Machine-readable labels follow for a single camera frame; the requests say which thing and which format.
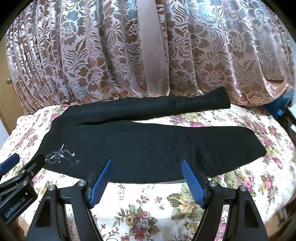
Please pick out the floral bed sheet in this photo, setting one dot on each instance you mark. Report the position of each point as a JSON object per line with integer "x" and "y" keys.
{"x": 167, "y": 211}

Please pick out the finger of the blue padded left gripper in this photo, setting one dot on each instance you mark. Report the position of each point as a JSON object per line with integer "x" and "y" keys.
{"x": 33, "y": 166}
{"x": 9, "y": 163}

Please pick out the blue object beside bed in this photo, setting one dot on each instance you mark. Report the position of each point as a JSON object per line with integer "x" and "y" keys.
{"x": 279, "y": 105}

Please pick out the brown floral curtain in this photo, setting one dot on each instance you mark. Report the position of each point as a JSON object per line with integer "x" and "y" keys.
{"x": 87, "y": 51}

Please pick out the wooden cabinet door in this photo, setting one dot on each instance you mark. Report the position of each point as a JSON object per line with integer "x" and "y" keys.
{"x": 11, "y": 108}

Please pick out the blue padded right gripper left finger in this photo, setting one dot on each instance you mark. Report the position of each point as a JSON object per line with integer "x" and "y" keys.
{"x": 97, "y": 184}

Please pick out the black pants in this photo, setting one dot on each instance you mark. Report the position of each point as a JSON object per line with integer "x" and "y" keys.
{"x": 84, "y": 137}

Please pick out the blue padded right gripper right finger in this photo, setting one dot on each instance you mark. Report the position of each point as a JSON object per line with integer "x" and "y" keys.
{"x": 197, "y": 183}

